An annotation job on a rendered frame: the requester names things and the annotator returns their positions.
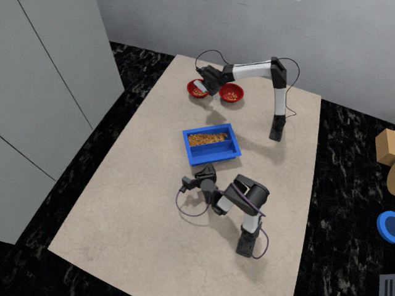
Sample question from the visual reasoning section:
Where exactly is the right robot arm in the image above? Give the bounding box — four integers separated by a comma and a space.
196, 57, 287, 142

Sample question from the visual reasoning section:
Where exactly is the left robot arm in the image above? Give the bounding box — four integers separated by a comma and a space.
180, 174, 270, 258

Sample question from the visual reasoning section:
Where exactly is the grey scoop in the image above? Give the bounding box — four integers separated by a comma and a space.
194, 80, 218, 100

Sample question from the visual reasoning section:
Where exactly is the dark red bowl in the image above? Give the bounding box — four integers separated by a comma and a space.
187, 79, 209, 99
218, 83, 244, 103

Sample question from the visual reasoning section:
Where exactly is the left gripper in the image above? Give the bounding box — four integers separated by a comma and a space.
194, 162, 217, 188

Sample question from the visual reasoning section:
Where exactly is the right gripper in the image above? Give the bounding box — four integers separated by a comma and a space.
201, 80, 221, 96

